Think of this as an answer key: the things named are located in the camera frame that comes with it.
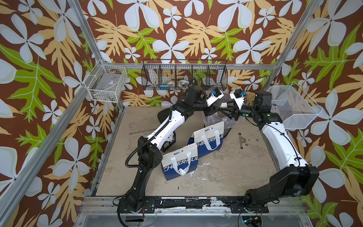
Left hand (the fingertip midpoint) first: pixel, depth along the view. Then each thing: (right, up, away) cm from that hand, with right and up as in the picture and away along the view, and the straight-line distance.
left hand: (221, 102), depth 75 cm
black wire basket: (-28, +23, +23) cm, 43 cm away
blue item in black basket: (-32, +12, +15) cm, 38 cm away
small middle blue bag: (-28, -23, +15) cm, 40 cm away
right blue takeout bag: (-5, -21, +5) cm, 22 cm away
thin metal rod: (-55, -19, +28) cm, 65 cm away
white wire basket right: (+44, -2, +6) cm, 44 cm away
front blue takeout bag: (-22, -32, -2) cm, 39 cm away
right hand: (+1, -2, -1) cm, 3 cm away
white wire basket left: (-68, +13, +11) cm, 70 cm away
